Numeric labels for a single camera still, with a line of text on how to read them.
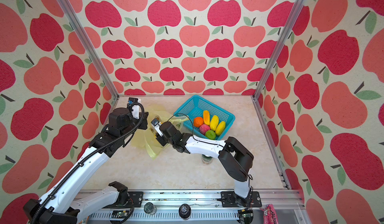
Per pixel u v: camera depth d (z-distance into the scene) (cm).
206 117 103
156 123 71
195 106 111
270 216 69
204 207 73
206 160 80
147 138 70
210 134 91
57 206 38
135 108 62
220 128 98
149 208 64
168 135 65
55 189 39
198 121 96
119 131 53
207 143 54
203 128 95
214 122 98
